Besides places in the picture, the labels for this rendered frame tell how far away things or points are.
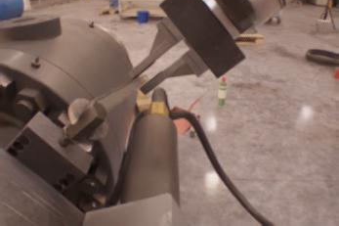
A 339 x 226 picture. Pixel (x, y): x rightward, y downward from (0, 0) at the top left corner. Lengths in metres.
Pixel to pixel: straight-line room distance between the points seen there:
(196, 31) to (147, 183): 0.20
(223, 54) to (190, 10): 0.07
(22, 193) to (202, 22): 0.29
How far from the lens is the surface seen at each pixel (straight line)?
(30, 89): 0.53
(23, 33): 0.70
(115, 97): 0.30
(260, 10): 0.34
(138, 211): 0.25
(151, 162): 0.32
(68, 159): 0.26
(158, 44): 0.37
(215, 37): 0.34
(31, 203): 0.26
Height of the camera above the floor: 1.02
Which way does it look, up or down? 27 degrees down
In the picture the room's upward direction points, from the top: straight up
